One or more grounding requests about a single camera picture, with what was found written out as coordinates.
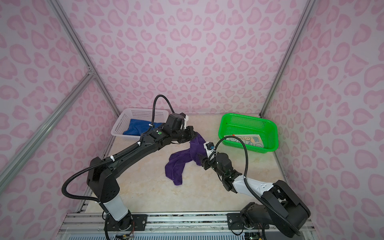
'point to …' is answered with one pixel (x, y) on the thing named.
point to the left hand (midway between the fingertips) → (202, 134)
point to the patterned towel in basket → (252, 140)
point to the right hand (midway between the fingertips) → (201, 150)
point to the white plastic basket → (121, 116)
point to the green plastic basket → (247, 124)
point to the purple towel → (174, 169)
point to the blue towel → (136, 127)
